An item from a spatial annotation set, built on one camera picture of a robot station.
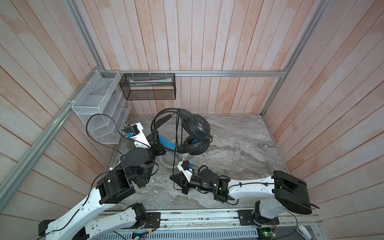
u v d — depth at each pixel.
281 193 0.43
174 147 0.56
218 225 0.73
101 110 0.67
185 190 0.62
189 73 0.96
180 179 0.64
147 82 0.88
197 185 0.62
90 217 0.39
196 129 0.46
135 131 0.44
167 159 0.96
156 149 0.49
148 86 1.04
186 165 0.59
